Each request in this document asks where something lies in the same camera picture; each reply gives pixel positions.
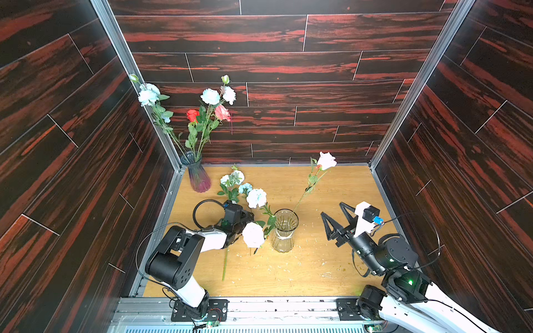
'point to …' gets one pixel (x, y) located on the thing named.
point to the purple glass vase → (200, 181)
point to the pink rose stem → (313, 180)
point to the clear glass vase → (286, 221)
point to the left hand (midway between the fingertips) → (255, 215)
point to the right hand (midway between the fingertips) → (337, 207)
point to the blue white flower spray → (230, 180)
